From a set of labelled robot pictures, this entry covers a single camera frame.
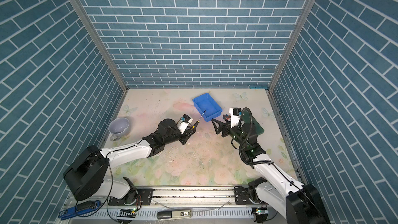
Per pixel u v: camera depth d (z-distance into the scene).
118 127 0.95
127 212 0.72
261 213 0.74
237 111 0.67
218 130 0.70
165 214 0.65
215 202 0.74
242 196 0.74
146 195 0.74
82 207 0.67
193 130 0.82
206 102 1.12
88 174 0.43
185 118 0.72
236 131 0.67
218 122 0.71
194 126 0.83
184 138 0.74
